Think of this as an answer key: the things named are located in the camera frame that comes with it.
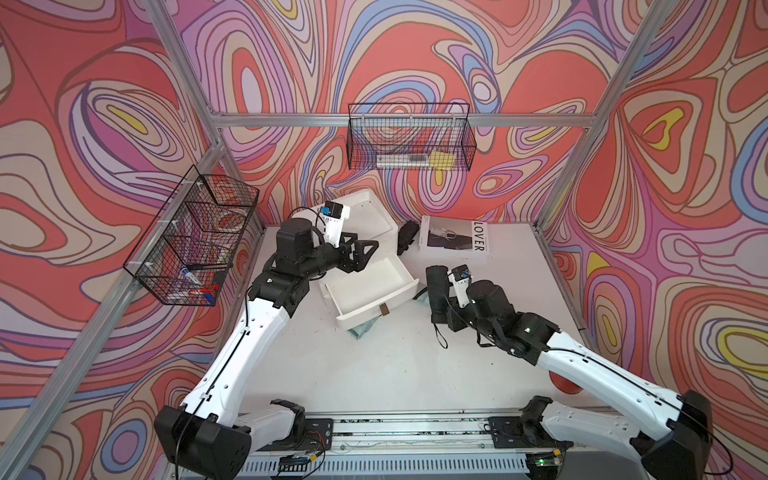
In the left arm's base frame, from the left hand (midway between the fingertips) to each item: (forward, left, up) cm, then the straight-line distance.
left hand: (368, 241), depth 69 cm
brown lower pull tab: (-5, -4, -23) cm, 24 cm away
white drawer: (0, +4, -25) cm, 26 cm away
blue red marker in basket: (-11, +36, -7) cm, 38 cm away
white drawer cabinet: (+22, +1, -14) cm, 26 cm away
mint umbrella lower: (-8, +4, -32) cm, 33 cm away
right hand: (-8, -20, -18) cm, 28 cm away
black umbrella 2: (+31, -12, -31) cm, 45 cm away
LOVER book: (+31, -30, -30) cm, 52 cm away
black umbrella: (-6, -18, -16) cm, 25 cm away
